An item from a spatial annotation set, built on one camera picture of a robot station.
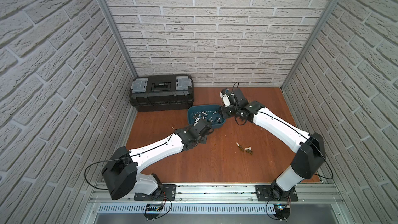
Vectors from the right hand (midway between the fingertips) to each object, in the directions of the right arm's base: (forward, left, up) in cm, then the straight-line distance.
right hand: (224, 110), depth 84 cm
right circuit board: (-46, -23, -20) cm, 55 cm away
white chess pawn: (+10, +10, -17) cm, 22 cm away
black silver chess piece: (+5, +7, -17) cm, 19 cm away
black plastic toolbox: (+16, +37, -1) cm, 40 cm away
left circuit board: (-41, +39, -21) cm, 60 cm away
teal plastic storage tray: (+10, +5, -17) cm, 21 cm away
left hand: (-9, +11, -7) cm, 16 cm away
